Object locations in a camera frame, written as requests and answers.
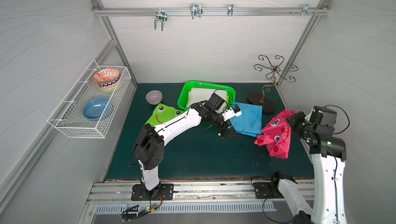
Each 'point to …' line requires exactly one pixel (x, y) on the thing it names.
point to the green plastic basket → (183, 98)
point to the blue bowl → (93, 109)
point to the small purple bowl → (153, 96)
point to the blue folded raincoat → (249, 122)
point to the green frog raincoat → (162, 114)
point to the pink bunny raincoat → (276, 134)
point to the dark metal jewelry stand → (264, 102)
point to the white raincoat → (197, 94)
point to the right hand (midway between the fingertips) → (290, 115)
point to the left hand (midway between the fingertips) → (234, 129)
